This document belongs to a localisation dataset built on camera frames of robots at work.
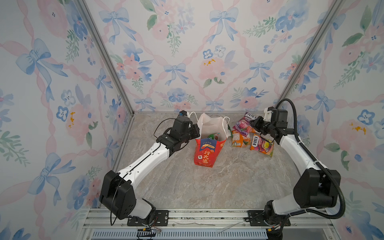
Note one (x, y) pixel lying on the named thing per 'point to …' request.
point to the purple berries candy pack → (243, 125)
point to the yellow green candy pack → (214, 136)
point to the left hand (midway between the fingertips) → (201, 127)
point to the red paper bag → (214, 132)
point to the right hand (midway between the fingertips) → (250, 120)
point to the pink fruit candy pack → (257, 143)
